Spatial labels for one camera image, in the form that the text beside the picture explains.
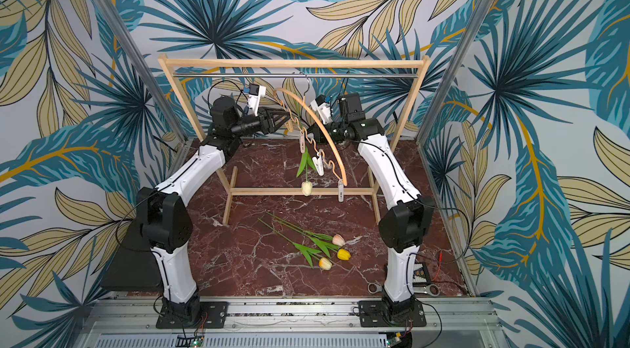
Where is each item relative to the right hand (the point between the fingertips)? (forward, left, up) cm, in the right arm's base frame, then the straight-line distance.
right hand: (303, 135), depth 78 cm
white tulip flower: (-14, -1, -9) cm, 17 cm away
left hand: (+4, +5, +5) cm, 8 cm away
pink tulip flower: (-22, -11, -30) cm, 39 cm away
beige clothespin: (-13, -4, +1) cm, 14 cm away
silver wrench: (-39, -41, -32) cm, 65 cm away
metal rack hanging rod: (+33, +3, +1) cm, 33 cm away
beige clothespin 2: (-21, -10, 0) cm, 24 cm away
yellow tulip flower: (-28, -12, -29) cm, 42 cm away
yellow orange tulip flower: (-26, 0, -31) cm, 41 cm away
